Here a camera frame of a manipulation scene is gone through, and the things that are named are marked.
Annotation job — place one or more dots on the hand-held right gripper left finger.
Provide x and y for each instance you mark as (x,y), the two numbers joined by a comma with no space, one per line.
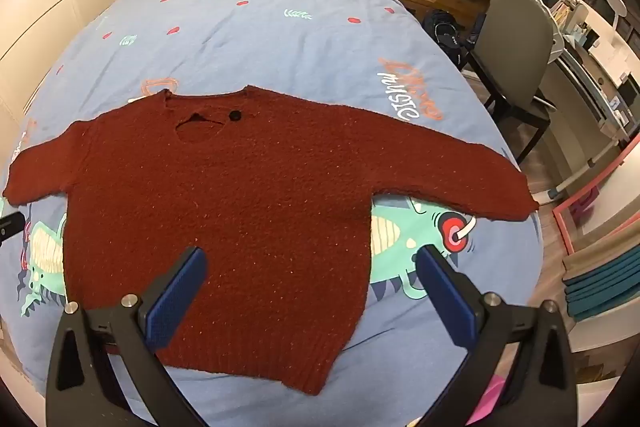
(177,294)

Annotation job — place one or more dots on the bed with blue cartoon cover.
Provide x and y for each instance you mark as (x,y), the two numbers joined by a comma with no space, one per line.
(260,27)

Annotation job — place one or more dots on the white desk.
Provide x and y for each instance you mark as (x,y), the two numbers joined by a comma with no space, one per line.
(595,77)

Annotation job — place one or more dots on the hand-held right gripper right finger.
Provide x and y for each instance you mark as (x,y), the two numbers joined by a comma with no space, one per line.
(447,294)

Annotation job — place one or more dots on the pink framed board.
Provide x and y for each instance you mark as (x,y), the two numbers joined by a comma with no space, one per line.
(565,222)

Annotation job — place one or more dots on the dark red knitted sweater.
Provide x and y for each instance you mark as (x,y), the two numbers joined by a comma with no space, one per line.
(240,207)

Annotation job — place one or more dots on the grey chair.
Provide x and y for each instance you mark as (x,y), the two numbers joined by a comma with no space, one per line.
(515,37)

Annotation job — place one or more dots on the white round desk lamp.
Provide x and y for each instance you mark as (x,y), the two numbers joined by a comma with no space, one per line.
(616,9)

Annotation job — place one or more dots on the stack of teal folded cloths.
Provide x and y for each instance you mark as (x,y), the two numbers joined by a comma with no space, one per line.
(605,282)

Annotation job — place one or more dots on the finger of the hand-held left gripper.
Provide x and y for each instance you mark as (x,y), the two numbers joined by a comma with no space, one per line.
(10,228)

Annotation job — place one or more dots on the dark backpack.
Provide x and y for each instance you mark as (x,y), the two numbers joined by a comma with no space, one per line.
(447,34)

